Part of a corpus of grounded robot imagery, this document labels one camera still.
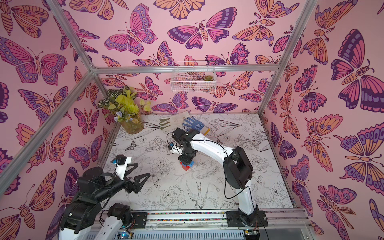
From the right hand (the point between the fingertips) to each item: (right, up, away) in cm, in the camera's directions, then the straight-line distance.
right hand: (187, 158), depth 86 cm
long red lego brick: (-1, -6, +1) cm, 6 cm away
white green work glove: (-21, +21, +28) cm, 41 cm away
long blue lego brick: (+2, -4, +2) cm, 5 cm away
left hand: (-18, 0, -21) cm, 27 cm away
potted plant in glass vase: (-41, +30, +12) cm, 53 cm away
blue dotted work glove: (+3, +21, +27) cm, 34 cm away
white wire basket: (+4, +50, +20) cm, 54 cm away
